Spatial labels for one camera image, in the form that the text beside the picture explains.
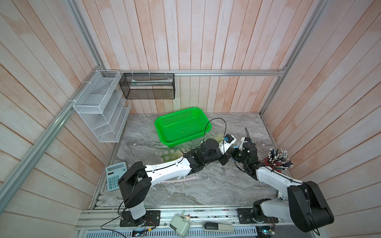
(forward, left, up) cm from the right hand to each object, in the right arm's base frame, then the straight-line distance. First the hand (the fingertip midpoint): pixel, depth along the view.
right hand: (226, 145), depth 90 cm
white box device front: (-41, +26, -4) cm, 49 cm away
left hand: (-12, 0, +12) cm, 17 cm away
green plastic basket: (+21, +34, -9) cm, 41 cm away
